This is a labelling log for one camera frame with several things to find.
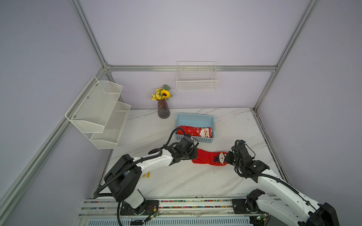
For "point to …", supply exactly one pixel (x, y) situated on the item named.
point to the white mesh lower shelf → (112, 129)
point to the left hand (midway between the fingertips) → (196, 154)
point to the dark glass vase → (163, 109)
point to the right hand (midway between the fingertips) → (228, 156)
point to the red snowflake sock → (202, 132)
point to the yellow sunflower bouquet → (163, 93)
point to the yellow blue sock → (148, 175)
